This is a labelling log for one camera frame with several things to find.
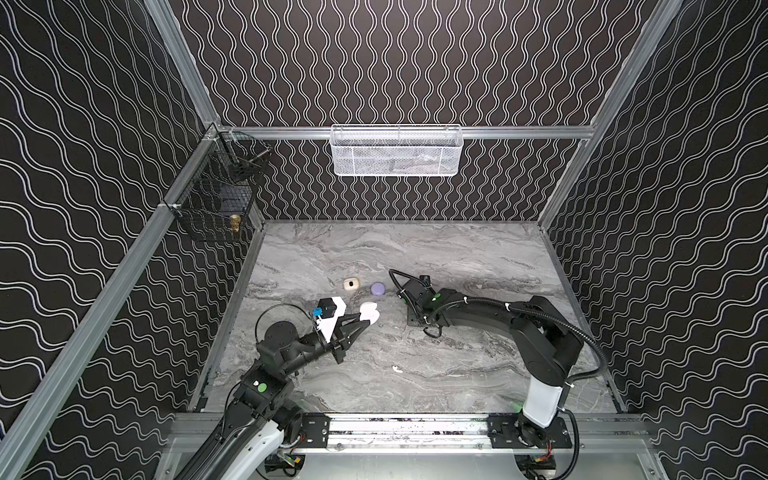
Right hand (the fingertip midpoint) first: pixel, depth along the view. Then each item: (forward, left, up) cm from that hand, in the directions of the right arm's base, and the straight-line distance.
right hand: (420, 316), depth 93 cm
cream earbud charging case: (+11, +23, +2) cm, 25 cm away
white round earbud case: (-13, +13, +25) cm, 31 cm away
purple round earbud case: (+10, +13, +1) cm, 17 cm away
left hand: (-15, +13, +25) cm, 32 cm away
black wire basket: (+27, +64, +25) cm, 74 cm away
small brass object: (+14, +52, +28) cm, 61 cm away
